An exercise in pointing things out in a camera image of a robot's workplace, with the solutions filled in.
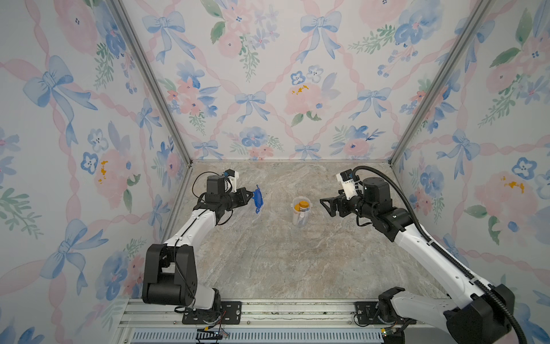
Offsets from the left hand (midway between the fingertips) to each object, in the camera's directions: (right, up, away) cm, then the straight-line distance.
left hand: (253, 192), depth 87 cm
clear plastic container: (+20, -12, +4) cm, 23 cm away
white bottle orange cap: (+21, -6, +2) cm, 22 cm away
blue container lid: (+1, -2, +5) cm, 6 cm away
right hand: (+30, 0, -10) cm, 32 cm away
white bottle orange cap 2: (+18, -7, 0) cm, 19 cm away
